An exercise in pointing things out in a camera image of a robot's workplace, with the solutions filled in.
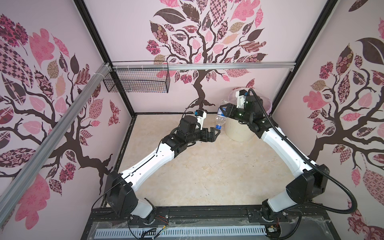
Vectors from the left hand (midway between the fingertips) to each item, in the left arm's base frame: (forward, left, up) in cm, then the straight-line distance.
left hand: (213, 133), depth 74 cm
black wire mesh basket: (+41, +46, +6) cm, 62 cm away
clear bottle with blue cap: (+7, -4, +4) cm, 9 cm away
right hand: (+13, -6, +8) cm, 16 cm away
